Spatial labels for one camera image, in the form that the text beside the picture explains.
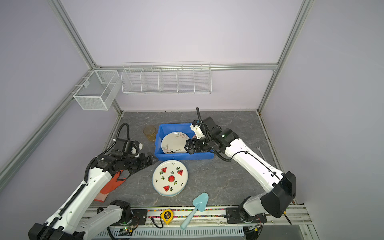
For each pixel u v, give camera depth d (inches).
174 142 39.8
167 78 39.0
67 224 15.3
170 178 33.3
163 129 41.0
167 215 28.6
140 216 29.1
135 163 25.4
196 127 26.6
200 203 30.5
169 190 31.8
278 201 15.2
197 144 25.5
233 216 28.8
